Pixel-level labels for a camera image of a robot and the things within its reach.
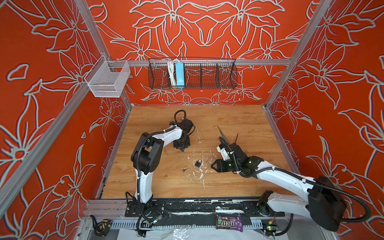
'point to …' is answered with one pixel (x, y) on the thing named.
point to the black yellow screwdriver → (236, 137)
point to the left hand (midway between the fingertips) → (184, 145)
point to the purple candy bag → (229, 222)
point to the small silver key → (183, 170)
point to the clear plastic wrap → (182, 232)
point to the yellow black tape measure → (101, 228)
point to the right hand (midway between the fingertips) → (211, 166)
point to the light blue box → (180, 75)
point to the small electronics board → (270, 229)
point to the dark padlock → (198, 163)
